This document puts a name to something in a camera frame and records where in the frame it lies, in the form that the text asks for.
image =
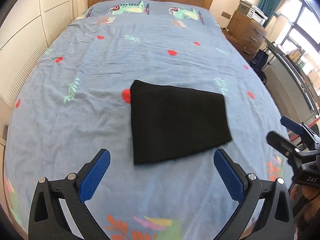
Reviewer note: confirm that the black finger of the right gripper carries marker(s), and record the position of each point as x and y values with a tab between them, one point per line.
282	145

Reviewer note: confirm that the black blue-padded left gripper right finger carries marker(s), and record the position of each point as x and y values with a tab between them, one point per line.
275	220

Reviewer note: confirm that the blue patterned bed sheet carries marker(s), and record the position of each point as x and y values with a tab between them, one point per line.
71	106

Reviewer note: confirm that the long desk with rail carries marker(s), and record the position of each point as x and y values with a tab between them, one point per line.
288	89

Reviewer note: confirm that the black pants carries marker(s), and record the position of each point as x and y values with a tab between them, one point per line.
169	122

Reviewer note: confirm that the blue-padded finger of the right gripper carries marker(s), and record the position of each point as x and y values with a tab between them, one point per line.
291	125

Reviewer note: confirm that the white printer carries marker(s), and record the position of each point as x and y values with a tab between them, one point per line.
252	12

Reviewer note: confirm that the dark bag on floor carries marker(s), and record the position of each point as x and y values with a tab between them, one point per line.
258	62

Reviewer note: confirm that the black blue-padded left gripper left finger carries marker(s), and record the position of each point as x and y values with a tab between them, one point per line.
47	220

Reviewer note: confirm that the wooden dresser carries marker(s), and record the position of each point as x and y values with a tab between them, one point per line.
245	35

